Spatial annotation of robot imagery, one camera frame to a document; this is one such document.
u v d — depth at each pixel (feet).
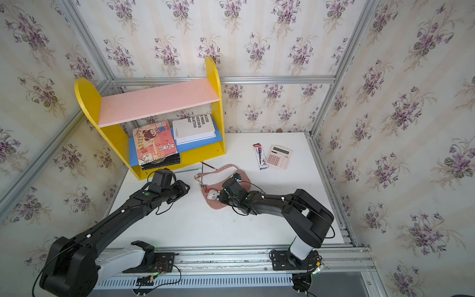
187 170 3.34
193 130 3.21
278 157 3.43
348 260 2.46
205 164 3.43
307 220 1.47
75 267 1.27
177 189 2.45
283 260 2.40
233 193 2.25
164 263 2.37
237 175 2.73
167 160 3.41
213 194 2.86
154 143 3.14
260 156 3.52
